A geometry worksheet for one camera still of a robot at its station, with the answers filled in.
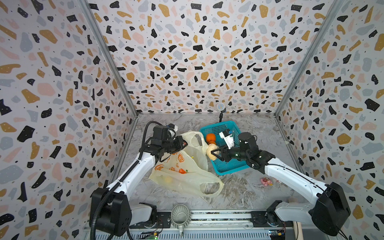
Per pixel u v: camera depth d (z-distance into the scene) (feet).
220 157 2.30
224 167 3.03
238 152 2.17
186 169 2.63
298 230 2.26
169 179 2.70
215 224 2.40
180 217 2.45
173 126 2.54
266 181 2.74
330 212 1.30
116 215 1.31
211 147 2.49
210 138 3.29
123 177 1.47
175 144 2.35
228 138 2.29
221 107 2.99
